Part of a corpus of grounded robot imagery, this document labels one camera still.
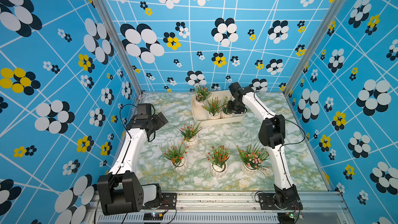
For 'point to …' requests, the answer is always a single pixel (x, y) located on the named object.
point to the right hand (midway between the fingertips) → (234, 110)
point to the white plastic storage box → (201, 118)
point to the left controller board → (153, 216)
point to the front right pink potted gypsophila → (254, 158)
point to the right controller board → (286, 218)
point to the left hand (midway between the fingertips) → (160, 121)
